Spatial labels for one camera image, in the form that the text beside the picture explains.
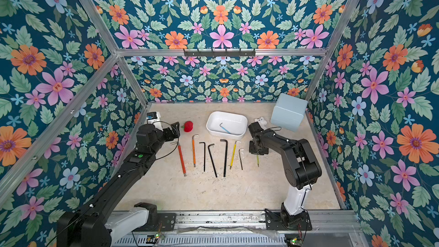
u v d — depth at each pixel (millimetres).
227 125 1086
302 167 495
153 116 682
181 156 932
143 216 625
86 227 385
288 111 954
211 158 932
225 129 1055
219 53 932
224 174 881
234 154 958
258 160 932
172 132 734
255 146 817
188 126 1043
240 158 932
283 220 651
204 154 953
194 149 966
